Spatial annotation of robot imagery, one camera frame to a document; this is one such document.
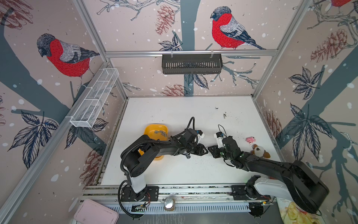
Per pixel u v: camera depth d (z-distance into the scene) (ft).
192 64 3.42
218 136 2.59
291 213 2.14
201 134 2.72
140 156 1.58
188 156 2.83
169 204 2.18
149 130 3.19
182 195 2.44
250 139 3.03
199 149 2.50
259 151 2.84
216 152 2.51
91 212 2.21
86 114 2.34
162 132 3.22
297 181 1.39
